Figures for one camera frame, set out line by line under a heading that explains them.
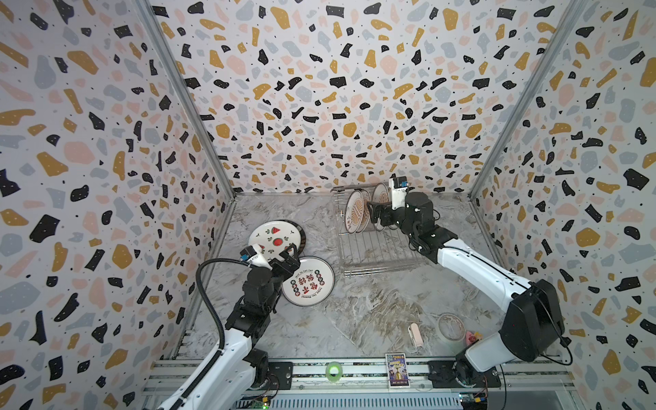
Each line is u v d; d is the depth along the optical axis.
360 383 0.73
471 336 0.79
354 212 1.05
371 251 1.01
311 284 0.92
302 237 1.03
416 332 0.80
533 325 0.42
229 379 0.57
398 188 0.70
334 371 0.75
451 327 0.84
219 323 0.53
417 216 0.61
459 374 0.69
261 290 0.58
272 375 0.73
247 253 0.68
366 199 1.01
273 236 1.03
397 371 0.73
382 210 0.73
